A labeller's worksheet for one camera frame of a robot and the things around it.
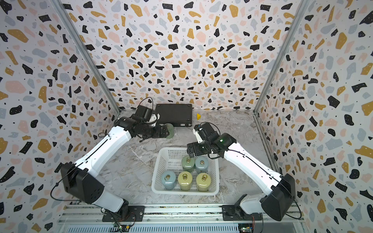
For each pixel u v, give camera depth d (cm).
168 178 76
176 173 81
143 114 62
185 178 76
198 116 117
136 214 73
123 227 70
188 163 84
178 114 110
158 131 71
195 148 66
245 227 72
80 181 40
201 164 82
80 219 73
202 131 58
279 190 39
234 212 66
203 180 76
